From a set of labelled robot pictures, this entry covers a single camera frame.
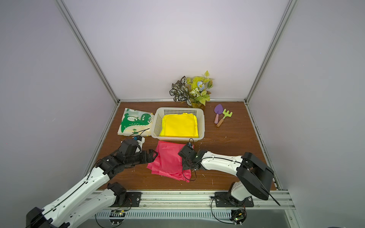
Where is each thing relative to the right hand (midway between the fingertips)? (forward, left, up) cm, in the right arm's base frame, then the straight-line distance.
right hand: (185, 161), depth 84 cm
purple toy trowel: (+45, -26, -2) cm, 52 cm away
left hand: (0, +17, +10) cm, 20 cm away
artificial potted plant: (+42, -5, +21) cm, 47 cm away
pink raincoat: (-2, +10, +1) cm, 10 cm away
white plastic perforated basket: (+34, +20, +6) cm, 40 cm away
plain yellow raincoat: (+26, +5, +1) cm, 26 cm away
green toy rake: (+40, -31, -2) cm, 51 cm away
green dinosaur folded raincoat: (+26, +38, +3) cm, 46 cm away
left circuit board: (-27, +34, -4) cm, 43 cm away
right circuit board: (-26, -28, -4) cm, 38 cm away
